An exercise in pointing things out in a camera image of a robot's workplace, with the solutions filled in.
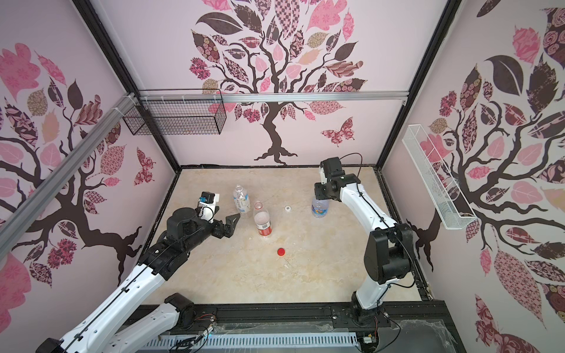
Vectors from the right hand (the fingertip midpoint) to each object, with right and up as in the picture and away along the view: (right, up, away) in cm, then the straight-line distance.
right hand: (322, 194), depth 89 cm
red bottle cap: (-17, -24, +1) cm, 30 cm away
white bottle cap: (-14, -7, +14) cm, 21 cm away
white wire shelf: (+36, +5, -18) cm, 41 cm away
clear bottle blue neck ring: (0, -6, +5) cm, 8 cm away
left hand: (-35, -7, -15) cm, 39 cm away
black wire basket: (-63, +36, +6) cm, 73 cm away
